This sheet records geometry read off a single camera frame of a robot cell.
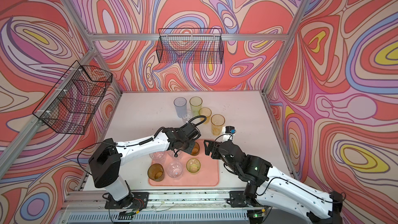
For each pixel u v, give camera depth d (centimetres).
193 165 82
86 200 76
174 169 82
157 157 86
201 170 81
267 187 43
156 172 80
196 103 97
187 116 103
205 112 101
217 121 87
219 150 49
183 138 64
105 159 49
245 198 65
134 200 73
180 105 94
